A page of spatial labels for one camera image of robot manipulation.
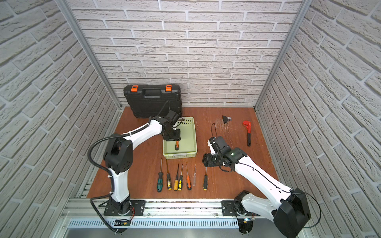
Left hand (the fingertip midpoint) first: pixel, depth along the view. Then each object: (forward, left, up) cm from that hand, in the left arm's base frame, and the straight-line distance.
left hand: (182, 137), depth 93 cm
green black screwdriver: (-27, +11, -6) cm, 30 cm away
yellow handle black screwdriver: (-26, +2, -7) cm, 27 cm away
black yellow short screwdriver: (-26, -14, -6) cm, 30 cm away
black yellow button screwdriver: (-25, 0, -6) cm, 26 cm away
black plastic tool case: (+22, +23, +11) cm, 34 cm away
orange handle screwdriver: (-27, -5, -6) cm, 28 cm away
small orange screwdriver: (-3, +3, -6) cm, 7 cm away
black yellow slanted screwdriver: (-25, +6, -6) cm, 26 cm away
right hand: (-17, -17, +3) cm, 24 cm away
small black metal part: (+20, -32, -5) cm, 39 cm away
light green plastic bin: (-4, -3, -6) cm, 8 cm away
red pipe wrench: (+16, -49, -6) cm, 52 cm away
